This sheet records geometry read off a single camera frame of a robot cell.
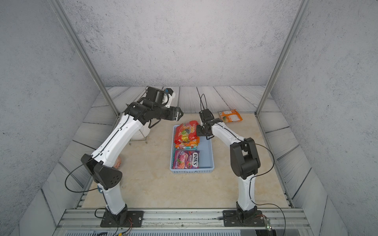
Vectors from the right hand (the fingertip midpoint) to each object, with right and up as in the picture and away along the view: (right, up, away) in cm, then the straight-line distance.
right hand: (199, 131), depth 96 cm
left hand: (-11, +10, -20) cm, 25 cm away
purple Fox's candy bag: (-8, -16, -9) cm, 20 cm away
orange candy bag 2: (-3, -8, 0) cm, 9 cm away
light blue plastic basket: (+5, -16, 0) cm, 17 cm away
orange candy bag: (+24, +11, +20) cm, 33 cm away
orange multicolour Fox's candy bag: (-7, -11, +2) cm, 13 cm away
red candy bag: (-9, -1, -3) cm, 9 cm away
